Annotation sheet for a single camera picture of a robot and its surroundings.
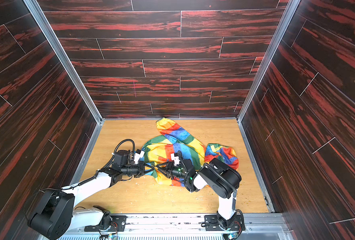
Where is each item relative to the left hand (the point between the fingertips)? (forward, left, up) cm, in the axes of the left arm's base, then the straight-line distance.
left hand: (154, 169), depth 81 cm
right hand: (+3, -2, 0) cm, 3 cm away
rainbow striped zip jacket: (+21, -11, -6) cm, 24 cm away
